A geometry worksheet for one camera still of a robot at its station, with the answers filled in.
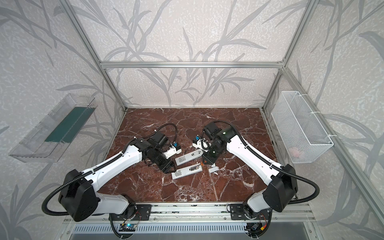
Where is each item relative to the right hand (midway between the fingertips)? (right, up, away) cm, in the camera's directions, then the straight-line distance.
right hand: (206, 154), depth 77 cm
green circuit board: (-39, -34, -5) cm, 52 cm away
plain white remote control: (-16, -7, +14) cm, 22 cm away
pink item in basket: (+43, +2, -5) cm, 43 cm away
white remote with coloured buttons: (-10, -12, +10) cm, 19 cm away
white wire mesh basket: (+39, +10, -17) cm, 44 cm away
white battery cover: (+5, -12, +12) cm, 18 cm away
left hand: (-17, -5, +2) cm, 18 cm away
